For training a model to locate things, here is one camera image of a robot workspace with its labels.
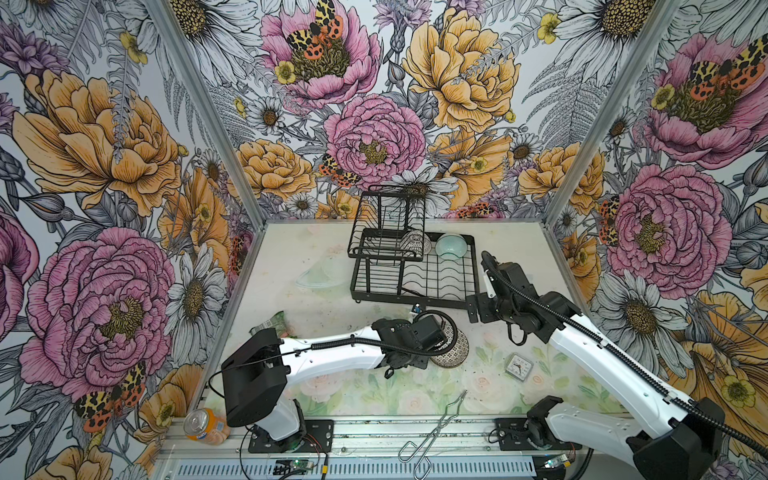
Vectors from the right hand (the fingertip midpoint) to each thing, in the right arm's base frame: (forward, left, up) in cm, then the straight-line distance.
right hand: (486, 310), depth 79 cm
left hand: (-8, +19, -9) cm, 23 cm away
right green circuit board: (-31, -13, -17) cm, 38 cm away
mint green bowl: (+32, +3, -12) cm, 34 cm away
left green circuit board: (-30, +49, -17) cm, 60 cm away
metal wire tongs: (-28, +21, -17) cm, 39 cm away
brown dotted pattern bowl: (-6, +6, -13) cm, 16 cm away
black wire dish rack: (+15, +23, +4) cm, 28 cm away
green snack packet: (+4, +58, -12) cm, 60 cm away
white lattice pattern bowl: (+35, +15, -14) cm, 41 cm away
